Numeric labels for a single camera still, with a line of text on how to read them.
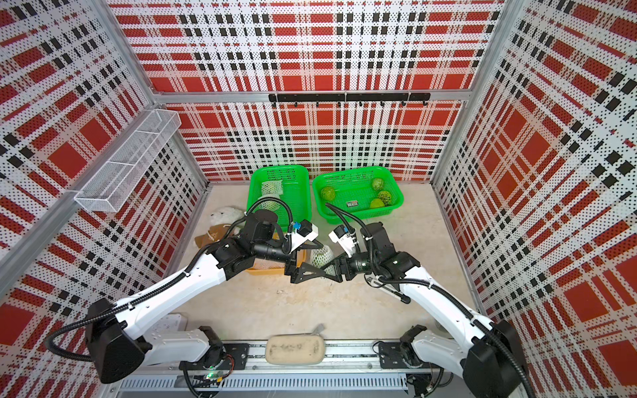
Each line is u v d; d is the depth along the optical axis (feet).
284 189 3.85
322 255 2.20
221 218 3.20
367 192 3.84
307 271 1.95
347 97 2.90
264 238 1.87
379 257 1.95
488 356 1.26
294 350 2.35
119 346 1.24
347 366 2.41
